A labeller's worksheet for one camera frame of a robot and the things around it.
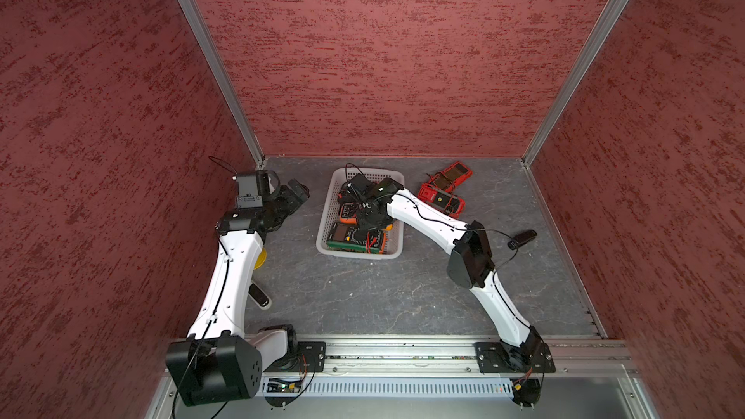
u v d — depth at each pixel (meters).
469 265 0.55
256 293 0.80
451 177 1.11
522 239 0.95
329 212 0.94
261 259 0.91
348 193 0.74
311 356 0.74
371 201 0.69
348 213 0.93
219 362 0.37
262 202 0.57
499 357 0.73
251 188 0.57
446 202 0.99
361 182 0.72
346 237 0.87
